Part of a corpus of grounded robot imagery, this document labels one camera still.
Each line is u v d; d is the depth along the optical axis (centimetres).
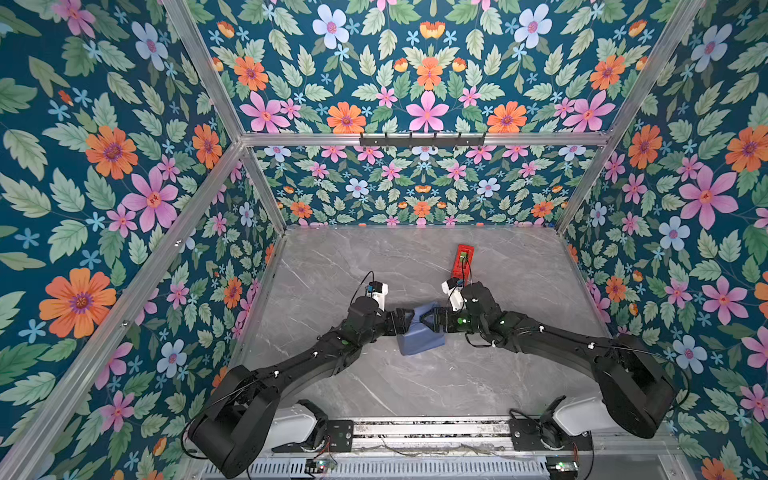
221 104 82
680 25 69
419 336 80
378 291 77
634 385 43
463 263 104
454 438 75
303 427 61
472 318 71
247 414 41
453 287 79
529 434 73
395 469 77
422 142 93
